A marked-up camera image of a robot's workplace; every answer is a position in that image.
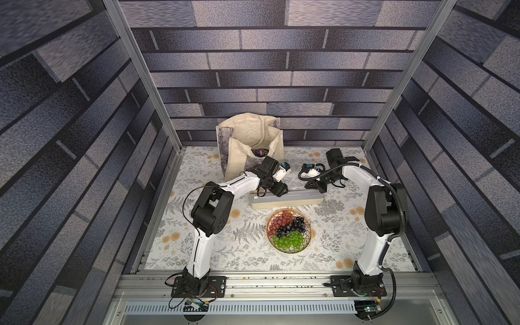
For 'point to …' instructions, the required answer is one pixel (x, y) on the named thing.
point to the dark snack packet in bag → (260, 152)
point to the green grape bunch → (293, 240)
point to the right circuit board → (365, 307)
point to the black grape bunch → (297, 225)
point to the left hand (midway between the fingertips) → (283, 185)
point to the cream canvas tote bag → (238, 135)
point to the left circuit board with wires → (194, 308)
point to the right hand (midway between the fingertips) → (308, 183)
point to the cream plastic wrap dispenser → (302, 198)
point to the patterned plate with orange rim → (306, 235)
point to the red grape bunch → (281, 219)
